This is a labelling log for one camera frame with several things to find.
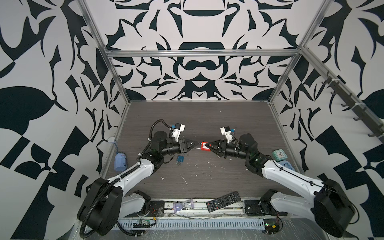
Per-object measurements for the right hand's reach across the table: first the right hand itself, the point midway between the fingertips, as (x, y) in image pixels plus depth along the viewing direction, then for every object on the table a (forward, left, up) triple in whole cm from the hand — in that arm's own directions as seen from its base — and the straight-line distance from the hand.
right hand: (207, 147), depth 70 cm
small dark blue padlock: (+4, +14, -22) cm, 27 cm away
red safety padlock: (0, +1, -1) cm, 2 cm away
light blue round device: (0, -46, -21) cm, 51 cm away
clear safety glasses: (-21, +14, -20) cm, 32 cm away
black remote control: (-19, -8, -22) cm, 30 cm away
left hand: (+3, +4, -1) cm, 5 cm away
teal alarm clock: (+6, -45, -23) cm, 51 cm away
